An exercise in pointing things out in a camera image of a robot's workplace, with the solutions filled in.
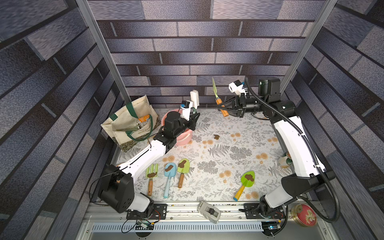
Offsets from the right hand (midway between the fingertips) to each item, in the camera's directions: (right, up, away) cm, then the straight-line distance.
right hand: (215, 108), depth 58 cm
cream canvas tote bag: (-52, -6, +47) cm, 70 cm away
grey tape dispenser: (0, -50, +11) cm, 51 cm away
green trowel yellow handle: (+21, -40, +25) cm, 52 cm away
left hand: (-7, -1, +16) cm, 18 cm away
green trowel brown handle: (-16, -35, +29) cm, 48 cm away
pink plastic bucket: (-13, -15, +27) cm, 33 cm away
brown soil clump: (+7, -16, +45) cm, 48 cm away
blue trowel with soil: (-23, -35, +29) cm, 51 cm away
